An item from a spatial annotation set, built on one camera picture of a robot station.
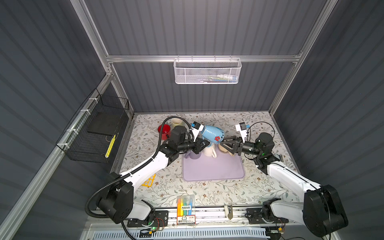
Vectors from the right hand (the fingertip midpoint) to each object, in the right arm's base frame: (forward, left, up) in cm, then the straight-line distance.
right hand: (223, 145), depth 72 cm
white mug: (+8, +5, -19) cm, 21 cm away
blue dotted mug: (+3, +5, +4) cm, 7 cm away
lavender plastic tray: (+2, -5, -27) cm, 28 cm away
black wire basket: (+3, +65, +4) cm, 66 cm away
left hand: (+4, +7, -3) cm, 8 cm away
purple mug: (+7, +16, -22) cm, 28 cm away
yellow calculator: (-10, +41, -23) cm, 48 cm away
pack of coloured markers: (-24, +19, -24) cm, 38 cm away
